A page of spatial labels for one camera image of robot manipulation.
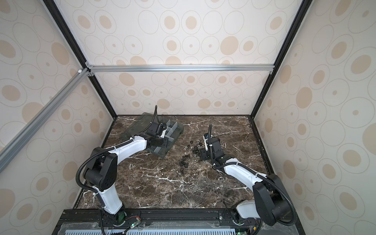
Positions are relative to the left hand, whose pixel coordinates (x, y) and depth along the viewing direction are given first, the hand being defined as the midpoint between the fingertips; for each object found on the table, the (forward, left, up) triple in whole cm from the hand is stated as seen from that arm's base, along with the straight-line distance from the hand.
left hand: (170, 140), depth 94 cm
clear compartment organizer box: (-7, +5, +19) cm, 21 cm away
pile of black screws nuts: (-6, -13, -10) cm, 18 cm away
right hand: (-6, -26, +1) cm, 26 cm away
